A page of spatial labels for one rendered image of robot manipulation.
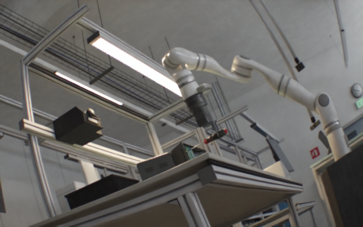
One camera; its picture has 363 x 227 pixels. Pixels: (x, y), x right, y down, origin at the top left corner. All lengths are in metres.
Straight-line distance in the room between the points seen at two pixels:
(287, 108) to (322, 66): 1.28
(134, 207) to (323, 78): 7.53
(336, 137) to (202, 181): 0.76
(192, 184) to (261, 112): 7.48
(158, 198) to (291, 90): 0.81
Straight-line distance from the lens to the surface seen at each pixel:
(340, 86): 8.50
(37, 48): 2.05
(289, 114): 8.49
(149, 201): 1.26
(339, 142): 1.72
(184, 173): 1.21
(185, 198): 1.21
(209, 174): 1.15
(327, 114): 1.75
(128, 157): 2.62
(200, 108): 1.67
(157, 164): 1.74
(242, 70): 1.84
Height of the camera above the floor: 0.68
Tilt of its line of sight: 21 degrees up
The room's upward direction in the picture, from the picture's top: 22 degrees counter-clockwise
